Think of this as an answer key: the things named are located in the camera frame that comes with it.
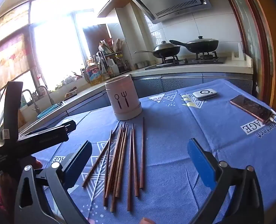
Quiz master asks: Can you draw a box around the wok with steel lid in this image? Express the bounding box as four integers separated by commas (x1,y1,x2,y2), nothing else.
134,41,182,59

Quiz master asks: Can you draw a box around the steel faucet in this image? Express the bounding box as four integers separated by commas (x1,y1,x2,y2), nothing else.
35,85,55,106
21,89,41,114

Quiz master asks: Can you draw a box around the white ceramic utensil holder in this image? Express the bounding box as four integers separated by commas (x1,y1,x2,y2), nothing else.
105,75,143,121

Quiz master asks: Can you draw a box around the wooden cutting board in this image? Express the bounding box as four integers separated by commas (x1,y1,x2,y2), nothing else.
17,109,27,128

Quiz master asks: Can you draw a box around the smartphone with pink case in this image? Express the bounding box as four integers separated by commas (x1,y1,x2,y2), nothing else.
230,95,276,125

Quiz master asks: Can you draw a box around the dark red dish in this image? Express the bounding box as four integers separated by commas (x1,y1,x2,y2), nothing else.
65,87,79,98

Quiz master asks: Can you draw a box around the metal spice rack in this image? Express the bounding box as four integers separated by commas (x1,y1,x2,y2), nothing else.
97,38,132,75

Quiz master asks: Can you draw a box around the black gas stove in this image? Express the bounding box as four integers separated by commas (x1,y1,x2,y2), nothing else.
145,55,228,70

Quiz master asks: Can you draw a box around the patterned window blind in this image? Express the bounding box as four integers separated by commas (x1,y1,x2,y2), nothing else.
0,2,32,91

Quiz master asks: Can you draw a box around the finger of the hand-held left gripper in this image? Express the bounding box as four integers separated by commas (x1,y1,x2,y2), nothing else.
16,131,67,155
18,120,77,139

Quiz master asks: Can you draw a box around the blue plastic basin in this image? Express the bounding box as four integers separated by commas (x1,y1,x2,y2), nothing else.
37,105,59,119

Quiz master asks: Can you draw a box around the group of wooden chopsticks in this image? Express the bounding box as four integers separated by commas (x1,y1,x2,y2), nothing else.
82,117,145,211

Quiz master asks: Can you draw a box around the cooking oil bottle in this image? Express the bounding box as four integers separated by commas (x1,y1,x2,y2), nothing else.
85,59,106,85

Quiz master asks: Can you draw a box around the white kitchen counter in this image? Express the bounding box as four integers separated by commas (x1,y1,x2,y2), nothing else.
18,57,254,133

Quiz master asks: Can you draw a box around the small white rounded device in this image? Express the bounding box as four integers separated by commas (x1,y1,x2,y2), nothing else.
192,89,217,101

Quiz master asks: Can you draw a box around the black pan with glass lid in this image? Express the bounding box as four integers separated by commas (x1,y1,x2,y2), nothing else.
169,36,219,54

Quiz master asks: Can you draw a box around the person's left forearm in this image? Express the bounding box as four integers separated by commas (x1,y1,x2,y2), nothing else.
0,171,18,211

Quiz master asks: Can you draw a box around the blue printed tablecloth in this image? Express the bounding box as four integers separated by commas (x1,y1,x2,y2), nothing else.
19,78,276,224

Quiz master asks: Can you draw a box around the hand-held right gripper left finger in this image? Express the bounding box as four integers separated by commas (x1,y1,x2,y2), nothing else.
14,141,93,224

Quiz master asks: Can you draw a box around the wooden glazed door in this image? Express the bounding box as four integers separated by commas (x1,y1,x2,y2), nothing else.
219,0,276,112

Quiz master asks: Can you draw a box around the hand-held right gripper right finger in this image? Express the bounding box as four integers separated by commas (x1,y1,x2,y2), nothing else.
187,138,265,224

